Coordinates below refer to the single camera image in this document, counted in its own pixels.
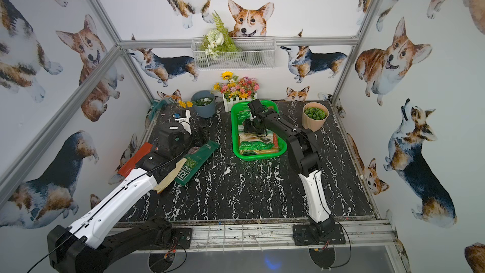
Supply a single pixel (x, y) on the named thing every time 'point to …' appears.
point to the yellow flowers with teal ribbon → (155, 105)
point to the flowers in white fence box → (234, 90)
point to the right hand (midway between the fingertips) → (252, 123)
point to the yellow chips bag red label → (275, 149)
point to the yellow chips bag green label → (251, 152)
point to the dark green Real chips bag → (196, 160)
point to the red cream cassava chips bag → (145, 148)
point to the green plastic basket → (257, 156)
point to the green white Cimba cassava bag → (252, 141)
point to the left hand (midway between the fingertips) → (201, 122)
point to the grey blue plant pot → (204, 103)
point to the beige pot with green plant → (314, 115)
